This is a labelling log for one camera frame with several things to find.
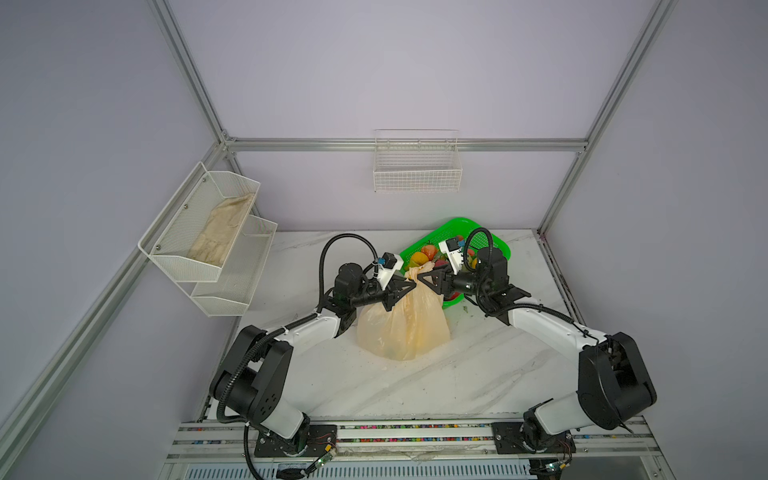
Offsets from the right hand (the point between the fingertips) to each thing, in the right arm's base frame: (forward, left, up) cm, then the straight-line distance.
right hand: (420, 275), depth 79 cm
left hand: (-1, +2, -3) cm, 3 cm away
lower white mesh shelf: (-7, +50, 0) cm, 50 cm away
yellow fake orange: (+16, -1, -12) cm, 20 cm away
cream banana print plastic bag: (-9, +1, -12) cm, 15 cm away
